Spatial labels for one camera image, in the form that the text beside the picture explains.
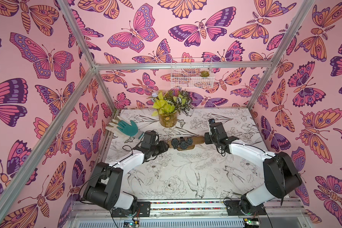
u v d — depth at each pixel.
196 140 0.92
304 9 0.70
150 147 0.70
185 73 0.97
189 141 0.90
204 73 0.92
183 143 0.90
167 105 0.92
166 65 0.94
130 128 1.07
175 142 0.90
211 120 0.81
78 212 0.75
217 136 0.69
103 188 0.43
